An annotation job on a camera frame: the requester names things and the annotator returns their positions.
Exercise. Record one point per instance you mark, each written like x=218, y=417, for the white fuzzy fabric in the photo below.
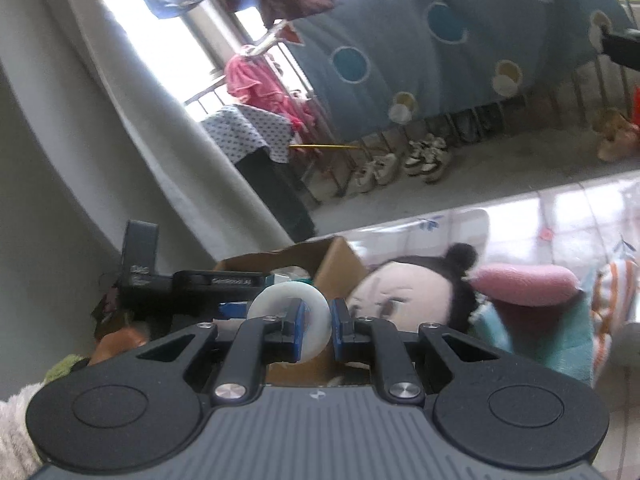
x=15, y=425

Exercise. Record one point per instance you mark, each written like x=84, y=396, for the large cardboard box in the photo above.
x=335, y=265

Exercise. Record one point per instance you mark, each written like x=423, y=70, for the pink and white plush toy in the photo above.
x=525, y=285

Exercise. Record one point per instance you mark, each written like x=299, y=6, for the dark trousers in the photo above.
x=275, y=195

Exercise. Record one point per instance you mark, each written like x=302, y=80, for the white tape roll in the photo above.
x=317, y=325

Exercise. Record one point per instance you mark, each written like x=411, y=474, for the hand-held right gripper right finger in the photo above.
x=338, y=330

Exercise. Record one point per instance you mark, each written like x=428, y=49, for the blue blanket with circles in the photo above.
x=425, y=60

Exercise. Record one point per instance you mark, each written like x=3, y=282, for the green white fluffy scrunchie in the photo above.
x=65, y=365

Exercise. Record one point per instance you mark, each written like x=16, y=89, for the white and dark sneaker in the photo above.
x=437, y=160
x=416, y=157

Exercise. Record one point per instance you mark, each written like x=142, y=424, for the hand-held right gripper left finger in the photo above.
x=300, y=330

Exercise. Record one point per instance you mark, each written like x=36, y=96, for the metal railing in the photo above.
x=327, y=180

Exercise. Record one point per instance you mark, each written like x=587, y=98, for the blue white wipes pack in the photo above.
x=235, y=308

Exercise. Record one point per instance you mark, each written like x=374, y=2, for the brown plush toy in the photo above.
x=617, y=132

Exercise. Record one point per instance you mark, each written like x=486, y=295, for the orange striped cloth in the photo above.
x=615, y=295

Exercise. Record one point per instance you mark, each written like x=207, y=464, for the pink hanging clothes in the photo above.
x=250, y=80

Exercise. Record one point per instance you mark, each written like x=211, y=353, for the white dotted cloth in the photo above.
x=240, y=130

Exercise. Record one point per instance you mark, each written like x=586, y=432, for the Minnie mouse plush toy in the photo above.
x=525, y=230

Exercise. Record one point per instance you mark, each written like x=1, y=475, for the white curtain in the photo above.
x=165, y=125

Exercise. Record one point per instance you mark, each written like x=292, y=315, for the yellow stick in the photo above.
x=325, y=146

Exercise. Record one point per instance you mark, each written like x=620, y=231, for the white doll plush red dress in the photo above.
x=380, y=290

